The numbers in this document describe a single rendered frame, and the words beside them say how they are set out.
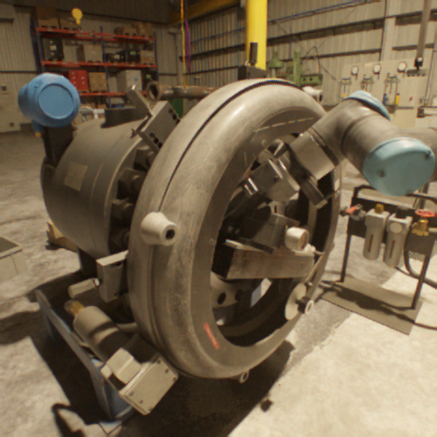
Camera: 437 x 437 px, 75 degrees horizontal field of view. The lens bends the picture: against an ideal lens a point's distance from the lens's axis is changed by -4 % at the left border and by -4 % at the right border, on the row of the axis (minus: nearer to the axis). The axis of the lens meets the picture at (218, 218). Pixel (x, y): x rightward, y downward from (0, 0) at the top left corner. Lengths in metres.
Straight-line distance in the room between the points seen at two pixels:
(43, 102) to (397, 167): 0.98
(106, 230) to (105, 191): 0.10
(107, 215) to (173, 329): 0.38
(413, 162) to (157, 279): 0.43
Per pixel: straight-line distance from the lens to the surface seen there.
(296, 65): 11.94
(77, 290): 0.57
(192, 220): 0.49
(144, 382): 0.63
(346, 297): 1.67
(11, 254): 2.10
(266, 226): 0.57
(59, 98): 1.12
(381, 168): 0.48
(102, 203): 0.83
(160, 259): 0.50
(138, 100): 0.56
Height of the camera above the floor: 0.93
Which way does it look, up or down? 21 degrees down
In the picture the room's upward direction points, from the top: 1 degrees counter-clockwise
